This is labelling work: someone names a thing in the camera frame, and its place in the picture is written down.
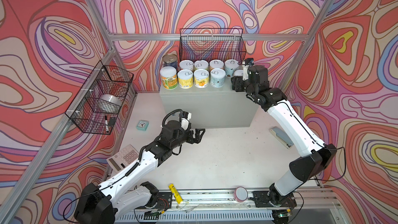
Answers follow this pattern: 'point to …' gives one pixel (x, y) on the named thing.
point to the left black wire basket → (94, 109)
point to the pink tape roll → (240, 194)
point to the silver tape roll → (110, 102)
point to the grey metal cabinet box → (211, 107)
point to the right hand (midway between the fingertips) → (239, 81)
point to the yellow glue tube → (175, 193)
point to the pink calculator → (123, 158)
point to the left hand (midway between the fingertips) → (200, 128)
